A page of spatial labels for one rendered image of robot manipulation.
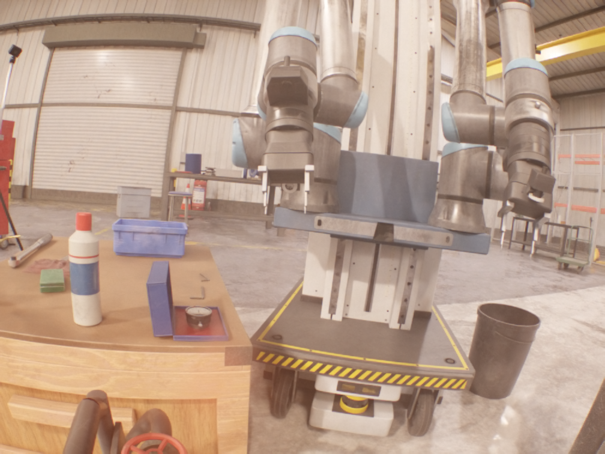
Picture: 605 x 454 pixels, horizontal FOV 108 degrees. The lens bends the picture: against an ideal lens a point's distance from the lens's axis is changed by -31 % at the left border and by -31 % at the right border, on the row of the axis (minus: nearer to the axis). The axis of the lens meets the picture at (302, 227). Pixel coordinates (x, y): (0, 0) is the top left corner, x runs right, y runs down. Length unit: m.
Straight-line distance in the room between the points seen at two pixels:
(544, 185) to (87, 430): 0.57
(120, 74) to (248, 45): 3.51
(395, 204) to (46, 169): 9.20
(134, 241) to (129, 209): 4.88
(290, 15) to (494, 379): 1.56
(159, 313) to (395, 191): 0.81
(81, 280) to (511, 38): 1.23
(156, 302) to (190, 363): 0.14
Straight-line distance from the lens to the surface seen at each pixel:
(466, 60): 0.83
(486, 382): 1.52
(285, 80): 0.46
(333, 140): 0.97
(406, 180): 1.09
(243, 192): 8.36
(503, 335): 1.42
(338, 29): 0.85
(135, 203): 6.16
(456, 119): 0.72
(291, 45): 0.57
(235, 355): 0.65
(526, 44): 1.06
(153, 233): 1.26
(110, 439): 0.41
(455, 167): 0.98
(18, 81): 10.88
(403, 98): 1.23
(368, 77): 1.20
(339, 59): 0.77
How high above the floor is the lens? 0.78
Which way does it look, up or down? 6 degrees down
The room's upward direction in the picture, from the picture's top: 6 degrees clockwise
